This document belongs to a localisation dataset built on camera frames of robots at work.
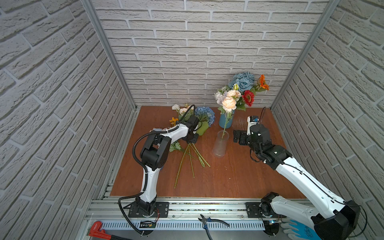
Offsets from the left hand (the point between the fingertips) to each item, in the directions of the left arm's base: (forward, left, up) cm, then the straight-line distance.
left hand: (193, 137), depth 100 cm
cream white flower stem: (+29, +13, 0) cm, 32 cm away
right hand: (-11, -26, +23) cm, 36 cm away
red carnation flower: (+5, -31, +31) cm, 44 cm away
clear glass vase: (-12, -16, +4) cm, 21 cm away
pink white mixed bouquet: (+11, -16, +27) cm, 33 cm away
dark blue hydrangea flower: (+16, -9, +5) cm, 19 cm away
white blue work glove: (-54, -47, +2) cm, 72 cm away
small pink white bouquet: (-8, +13, +1) cm, 15 cm away
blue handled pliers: (-48, -5, 0) cm, 48 cm away
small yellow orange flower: (+14, +14, +1) cm, 20 cm away
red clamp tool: (-50, +46, -1) cm, 68 cm away
